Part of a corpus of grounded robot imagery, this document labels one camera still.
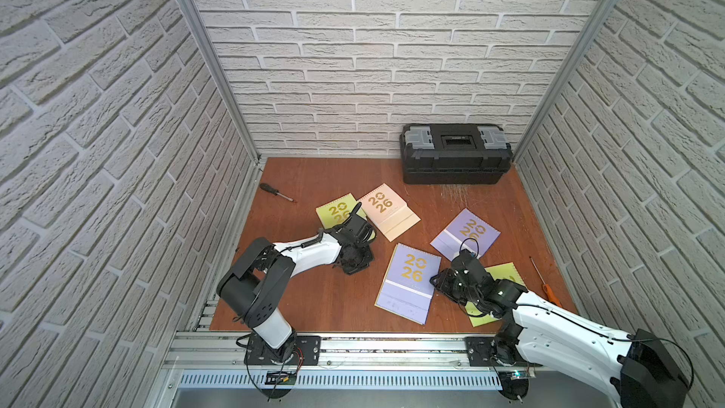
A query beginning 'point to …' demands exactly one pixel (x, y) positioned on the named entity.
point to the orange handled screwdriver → (546, 288)
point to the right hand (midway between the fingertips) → (433, 282)
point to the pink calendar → (388, 212)
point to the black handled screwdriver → (275, 192)
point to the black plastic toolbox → (454, 153)
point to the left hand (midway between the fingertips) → (377, 261)
